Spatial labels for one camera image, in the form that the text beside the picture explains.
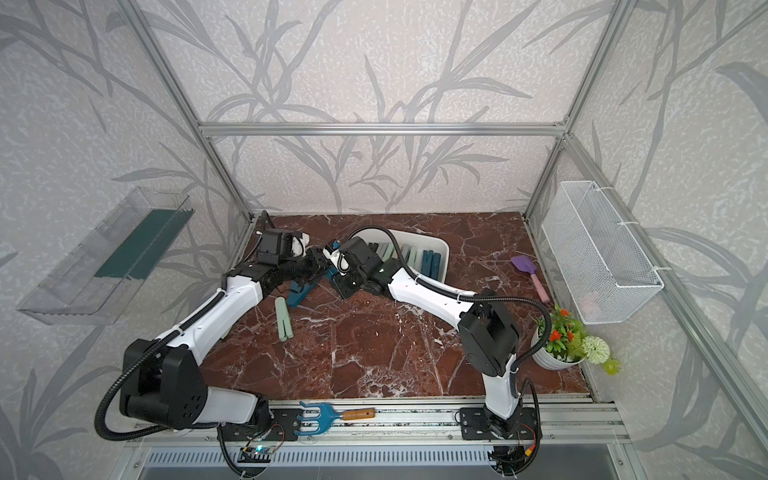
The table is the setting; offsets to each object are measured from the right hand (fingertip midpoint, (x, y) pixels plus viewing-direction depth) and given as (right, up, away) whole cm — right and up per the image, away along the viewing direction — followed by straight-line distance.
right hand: (333, 278), depth 83 cm
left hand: (+1, +4, 0) cm, 5 cm away
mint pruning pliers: (-16, -15, +6) cm, 23 cm away
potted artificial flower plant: (+60, -15, -11) cm, 63 cm away
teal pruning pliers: (0, +2, -4) cm, 4 cm away
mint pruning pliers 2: (+23, +5, +22) cm, 33 cm away
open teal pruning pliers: (-16, -8, +16) cm, 23 cm away
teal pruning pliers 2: (+28, +3, +20) cm, 34 cm away
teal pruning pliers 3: (+31, +3, +20) cm, 37 cm away
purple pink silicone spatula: (+63, +2, +21) cm, 67 cm away
